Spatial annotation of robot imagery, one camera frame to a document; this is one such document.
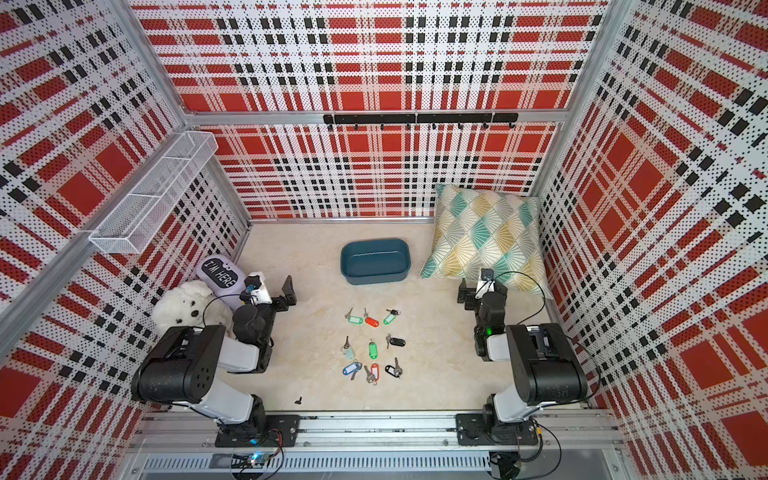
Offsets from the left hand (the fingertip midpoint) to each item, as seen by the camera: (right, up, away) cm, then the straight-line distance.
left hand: (280, 277), depth 90 cm
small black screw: (+9, -32, -11) cm, 35 cm away
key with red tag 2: (+29, -27, -7) cm, 40 cm away
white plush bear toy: (-19, -6, -12) cm, 23 cm away
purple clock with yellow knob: (-19, 0, +2) cm, 19 cm away
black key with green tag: (+34, -13, +4) cm, 36 cm away
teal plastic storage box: (+27, +4, +18) cm, 33 cm away
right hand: (+63, -1, +2) cm, 63 cm away
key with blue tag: (+23, -26, -6) cm, 35 cm away
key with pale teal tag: (+21, -21, -4) cm, 30 cm away
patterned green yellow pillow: (+62, +15, +6) cm, 64 cm away
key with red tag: (+27, -14, +3) cm, 31 cm away
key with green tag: (+22, -14, +3) cm, 26 cm away
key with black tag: (+35, -19, -2) cm, 40 cm away
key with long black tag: (+36, -26, -6) cm, 45 cm away
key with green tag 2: (+29, -22, -2) cm, 36 cm away
